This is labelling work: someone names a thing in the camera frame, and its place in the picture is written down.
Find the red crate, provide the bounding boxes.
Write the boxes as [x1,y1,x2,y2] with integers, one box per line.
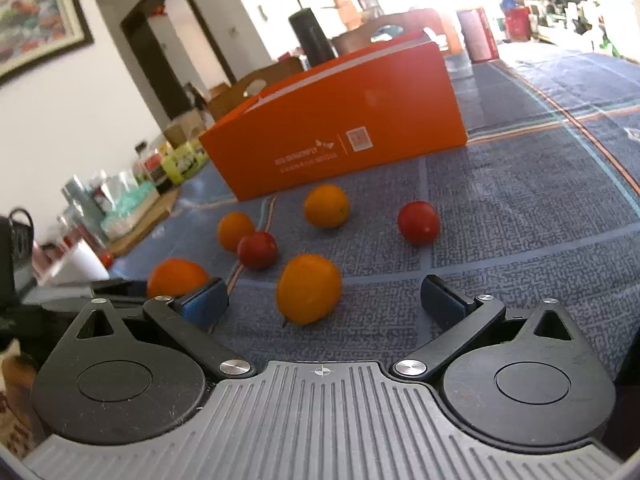
[457,7,500,64]

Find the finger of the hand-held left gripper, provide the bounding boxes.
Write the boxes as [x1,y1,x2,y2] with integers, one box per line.
[90,279,151,302]

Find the black cylinder flask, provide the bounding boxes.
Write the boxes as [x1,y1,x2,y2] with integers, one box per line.
[288,7,337,69]

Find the glass bottle with black cap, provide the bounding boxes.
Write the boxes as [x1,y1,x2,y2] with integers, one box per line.
[133,142,174,195]

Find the orange cardboard box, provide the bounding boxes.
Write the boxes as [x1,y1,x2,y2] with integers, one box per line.
[198,40,470,203]

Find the orange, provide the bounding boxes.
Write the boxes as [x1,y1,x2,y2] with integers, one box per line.
[146,258,210,301]
[303,184,351,229]
[217,212,257,253]
[276,254,343,326]

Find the brown paper bag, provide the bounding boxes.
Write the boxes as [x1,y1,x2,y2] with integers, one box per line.
[162,109,216,149]

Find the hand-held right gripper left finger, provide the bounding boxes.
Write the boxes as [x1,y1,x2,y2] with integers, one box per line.
[54,277,254,380]

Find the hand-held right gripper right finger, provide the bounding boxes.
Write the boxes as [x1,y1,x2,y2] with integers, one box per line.
[392,274,597,384]

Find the silver foil packet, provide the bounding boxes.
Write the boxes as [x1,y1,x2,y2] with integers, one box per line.
[60,174,109,249]

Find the green panda mug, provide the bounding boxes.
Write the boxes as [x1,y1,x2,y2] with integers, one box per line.
[162,141,209,186]

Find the teal tissue pack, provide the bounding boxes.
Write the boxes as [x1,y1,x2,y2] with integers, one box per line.
[97,180,161,241]

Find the dark wooden chair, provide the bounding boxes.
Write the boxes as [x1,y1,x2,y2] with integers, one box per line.
[332,8,451,56]

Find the framed colourful painting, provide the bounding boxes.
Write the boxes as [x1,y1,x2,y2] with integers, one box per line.
[0,0,95,85]

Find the white cup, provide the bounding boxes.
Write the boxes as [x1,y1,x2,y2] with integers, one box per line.
[47,240,110,287]

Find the blue patterned tablecloth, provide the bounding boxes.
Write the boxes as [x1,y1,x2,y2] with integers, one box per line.
[107,42,640,391]

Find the wooden cutting board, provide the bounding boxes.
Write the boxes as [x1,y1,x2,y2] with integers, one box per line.
[107,187,181,257]

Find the wooden chair with cutout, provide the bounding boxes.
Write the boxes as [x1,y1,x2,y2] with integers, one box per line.
[206,57,305,122]

